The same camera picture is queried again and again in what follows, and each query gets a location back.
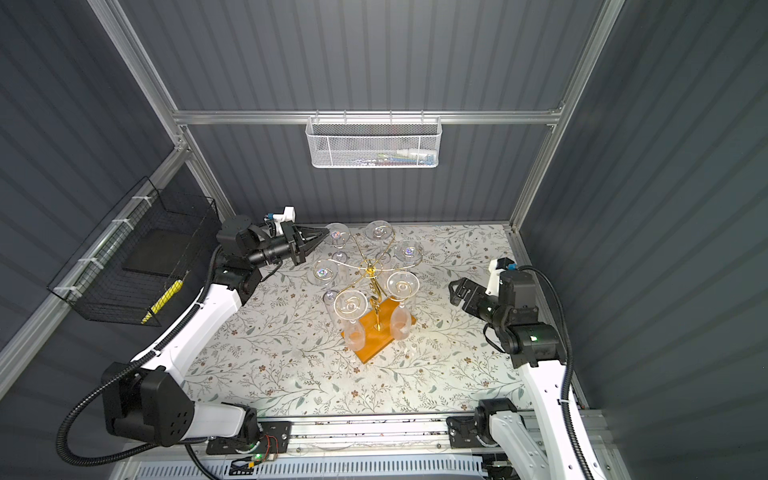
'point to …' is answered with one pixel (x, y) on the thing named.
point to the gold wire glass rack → (379, 271)
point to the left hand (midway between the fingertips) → (329, 230)
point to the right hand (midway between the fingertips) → (467, 292)
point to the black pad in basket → (157, 251)
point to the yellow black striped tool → (163, 301)
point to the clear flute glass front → (352, 305)
